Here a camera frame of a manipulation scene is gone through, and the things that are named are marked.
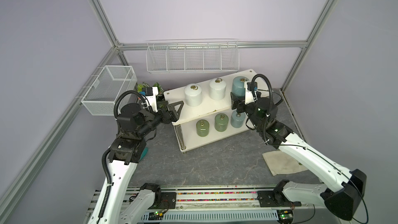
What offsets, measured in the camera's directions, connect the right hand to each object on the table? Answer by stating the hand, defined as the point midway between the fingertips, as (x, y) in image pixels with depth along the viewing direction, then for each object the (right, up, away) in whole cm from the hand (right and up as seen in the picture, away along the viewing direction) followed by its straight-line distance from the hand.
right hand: (240, 91), depth 70 cm
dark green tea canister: (-18, -19, +15) cm, 30 cm away
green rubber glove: (-43, -28, -2) cm, 51 cm away
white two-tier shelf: (-16, -11, -5) cm, 20 cm away
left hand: (-28, -6, -8) cm, 30 cm away
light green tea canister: (-7, -16, +17) cm, 24 cm away
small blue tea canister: (+2, -15, +17) cm, 23 cm away
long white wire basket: (-24, +25, +30) cm, 46 cm away
